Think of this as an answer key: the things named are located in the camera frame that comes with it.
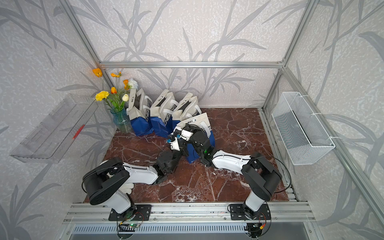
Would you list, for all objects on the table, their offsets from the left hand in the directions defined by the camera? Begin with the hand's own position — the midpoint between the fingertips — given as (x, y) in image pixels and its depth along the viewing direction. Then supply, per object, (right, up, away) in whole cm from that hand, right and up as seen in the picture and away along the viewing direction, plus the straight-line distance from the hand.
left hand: (189, 139), depth 82 cm
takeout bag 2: (-17, +14, +5) cm, 22 cm away
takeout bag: (-30, +15, +5) cm, 34 cm away
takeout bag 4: (+7, +9, +1) cm, 11 cm away
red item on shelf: (-50, +5, -14) cm, 52 cm away
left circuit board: (-29, -42, -9) cm, 52 cm away
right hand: (0, +10, 0) cm, 10 cm away
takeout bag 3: (-1, +17, +6) cm, 18 cm away
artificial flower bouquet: (-45, +24, +10) cm, 52 cm away
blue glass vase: (-47, +10, +17) cm, 51 cm away
